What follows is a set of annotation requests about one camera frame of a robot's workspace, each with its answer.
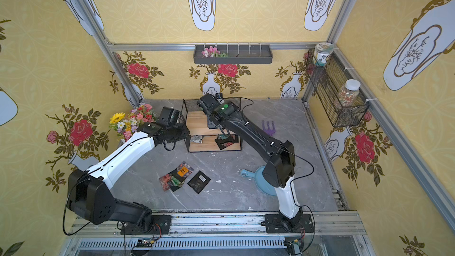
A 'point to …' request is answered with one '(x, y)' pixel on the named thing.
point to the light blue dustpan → (261, 183)
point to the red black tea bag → (164, 181)
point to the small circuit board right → (290, 246)
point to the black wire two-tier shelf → (201, 138)
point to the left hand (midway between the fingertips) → (181, 131)
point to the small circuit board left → (144, 242)
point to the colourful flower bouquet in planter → (126, 124)
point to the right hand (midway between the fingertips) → (224, 116)
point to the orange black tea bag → (183, 171)
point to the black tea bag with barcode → (199, 182)
